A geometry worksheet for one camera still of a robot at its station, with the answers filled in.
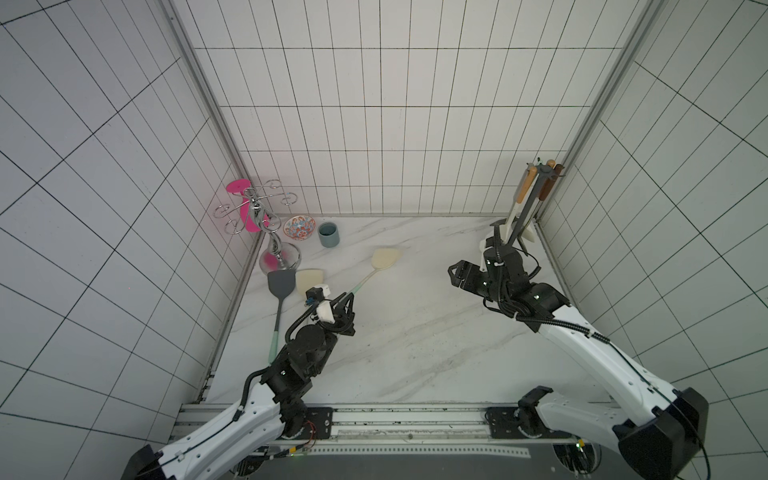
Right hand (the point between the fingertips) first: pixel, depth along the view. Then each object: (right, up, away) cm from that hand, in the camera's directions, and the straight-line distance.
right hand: (457, 267), depth 79 cm
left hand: (-29, -8, -1) cm, 30 cm away
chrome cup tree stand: (-58, +2, +23) cm, 62 cm away
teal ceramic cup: (-40, +9, +28) cm, 50 cm away
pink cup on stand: (-66, +24, +13) cm, 71 cm away
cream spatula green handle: (-46, -6, +19) cm, 50 cm away
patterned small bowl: (-53, +12, +35) cm, 65 cm away
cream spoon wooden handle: (+19, +22, +1) cm, 29 cm away
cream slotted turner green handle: (-21, +1, +15) cm, 26 cm away
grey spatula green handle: (-55, -7, +19) cm, 59 cm away
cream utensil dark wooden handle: (+27, +10, +16) cm, 33 cm away
